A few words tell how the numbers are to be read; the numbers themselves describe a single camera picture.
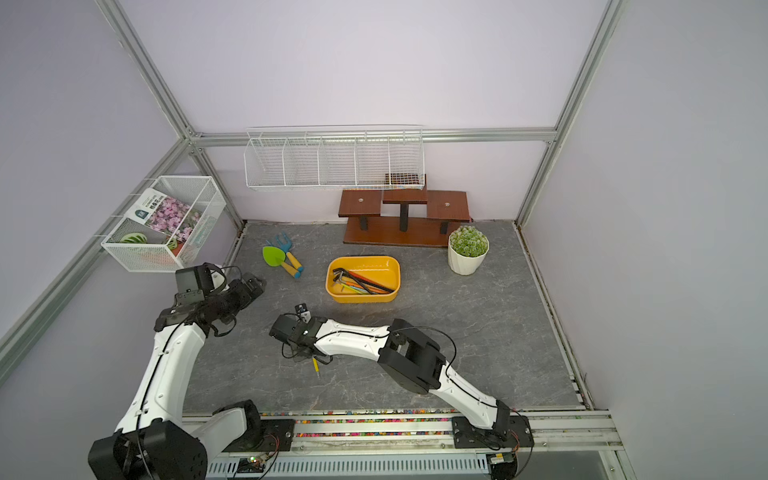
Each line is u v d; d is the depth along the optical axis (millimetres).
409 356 551
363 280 1024
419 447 732
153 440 378
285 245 1154
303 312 812
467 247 962
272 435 725
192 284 591
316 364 846
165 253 661
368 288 995
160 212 739
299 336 656
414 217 1133
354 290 997
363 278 1030
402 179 992
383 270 1052
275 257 1084
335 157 992
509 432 646
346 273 1040
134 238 708
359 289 995
